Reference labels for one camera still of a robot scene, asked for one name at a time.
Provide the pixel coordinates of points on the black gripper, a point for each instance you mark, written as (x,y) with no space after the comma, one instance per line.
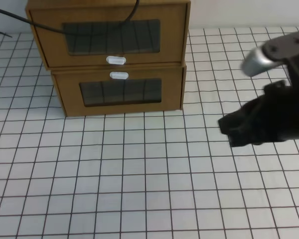
(272,117)

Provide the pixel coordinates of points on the brown shoebox drawer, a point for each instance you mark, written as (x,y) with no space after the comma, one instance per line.
(82,33)

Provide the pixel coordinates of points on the white drawer handle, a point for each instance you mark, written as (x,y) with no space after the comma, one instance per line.
(116,60)
(119,75)

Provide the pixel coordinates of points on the lower brown shoebox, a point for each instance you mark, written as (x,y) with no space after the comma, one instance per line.
(94,92)

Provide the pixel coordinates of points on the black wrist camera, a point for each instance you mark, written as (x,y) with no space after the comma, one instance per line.
(283,50)

